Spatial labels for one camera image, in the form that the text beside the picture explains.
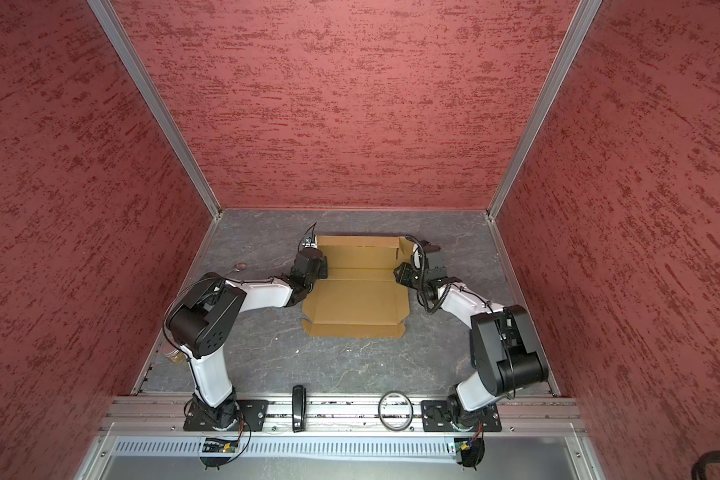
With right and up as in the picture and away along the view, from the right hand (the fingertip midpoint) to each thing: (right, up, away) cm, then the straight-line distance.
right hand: (396, 277), depth 93 cm
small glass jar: (-59, -19, -18) cm, 64 cm away
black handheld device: (-26, -30, -21) cm, 45 cm away
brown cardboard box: (-11, -7, +1) cm, 13 cm away
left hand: (-26, +5, +6) cm, 27 cm away
